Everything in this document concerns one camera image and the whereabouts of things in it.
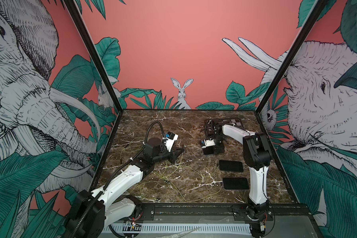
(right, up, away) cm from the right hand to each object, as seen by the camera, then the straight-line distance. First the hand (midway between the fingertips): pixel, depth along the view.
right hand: (215, 143), depth 101 cm
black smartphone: (+8, -13, -8) cm, 18 cm away
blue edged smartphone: (-5, -4, -4) cm, 8 cm away
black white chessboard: (+18, +15, +10) cm, 26 cm away
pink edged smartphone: (+8, -20, -19) cm, 29 cm away
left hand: (-22, 0, -24) cm, 33 cm away
